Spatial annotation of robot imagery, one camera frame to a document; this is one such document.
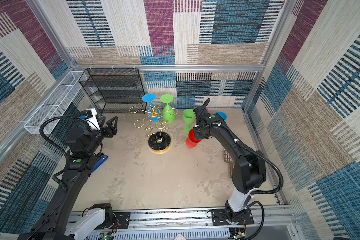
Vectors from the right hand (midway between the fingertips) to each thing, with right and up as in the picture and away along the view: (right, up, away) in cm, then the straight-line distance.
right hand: (202, 136), depth 86 cm
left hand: (-45, +11, -15) cm, 48 cm away
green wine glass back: (-19, +14, +4) cm, 24 cm away
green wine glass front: (-7, +11, +10) cm, 17 cm away
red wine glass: (-6, -2, -3) cm, 7 cm away
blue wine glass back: (-26, +12, -6) cm, 29 cm away
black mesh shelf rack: (-59, +31, +25) cm, 72 cm away
